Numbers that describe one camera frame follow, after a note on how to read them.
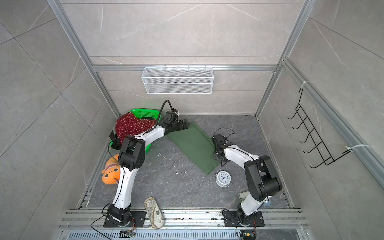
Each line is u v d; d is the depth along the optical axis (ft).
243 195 2.56
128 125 3.41
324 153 1.98
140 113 3.75
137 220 2.41
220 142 2.44
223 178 2.75
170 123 2.77
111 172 2.62
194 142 3.43
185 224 2.39
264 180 1.52
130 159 2.03
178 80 3.29
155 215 2.35
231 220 2.39
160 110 2.67
